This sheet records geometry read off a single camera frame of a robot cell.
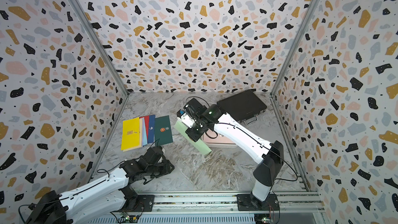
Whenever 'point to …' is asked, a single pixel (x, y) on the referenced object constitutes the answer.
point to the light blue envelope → (144, 137)
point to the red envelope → (146, 121)
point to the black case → (244, 107)
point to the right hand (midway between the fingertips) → (191, 133)
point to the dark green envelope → (162, 130)
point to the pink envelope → (214, 137)
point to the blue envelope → (151, 130)
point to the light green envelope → (199, 144)
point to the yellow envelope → (130, 135)
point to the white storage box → (218, 145)
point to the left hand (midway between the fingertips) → (175, 168)
